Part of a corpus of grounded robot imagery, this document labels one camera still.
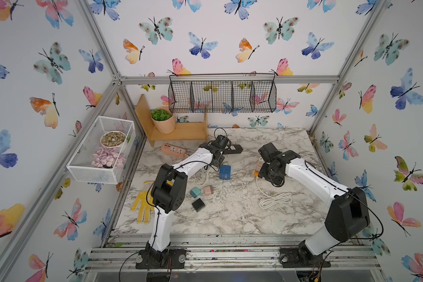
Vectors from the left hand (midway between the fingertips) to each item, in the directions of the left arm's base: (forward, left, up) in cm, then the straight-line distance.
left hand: (214, 155), depth 98 cm
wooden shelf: (+20, +13, -1) cm, 24 cm away
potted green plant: (+19, +28, +10) cm, 36 cm away
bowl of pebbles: (-10, +40, +25) cm, 49 cm away
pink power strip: (+9, +24, -6) cm, 27 cm away
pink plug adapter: (-18, +3, -7) cm, 19 cm away
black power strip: (+7, -11, -3) cm, 13 cm away
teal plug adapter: (-18, +10, -7) cm, 22 cm away
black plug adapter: (-24, +8, -9) cm, 27 cm away
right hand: (-15, -25, +3) cm, 30 cm away
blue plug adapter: (-8, -6, -5) cm, 11 cm away
